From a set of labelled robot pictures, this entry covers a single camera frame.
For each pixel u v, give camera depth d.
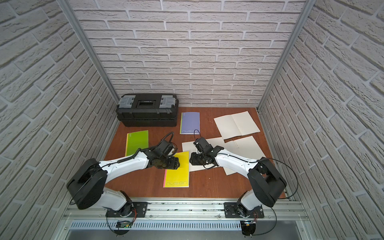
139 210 0.73
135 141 1.03
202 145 0.67
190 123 1.09
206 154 0.66
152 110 0.95
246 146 0.98
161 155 0.68
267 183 0.44
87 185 0.42
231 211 0.73
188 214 0.73
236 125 1.10
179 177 0.83
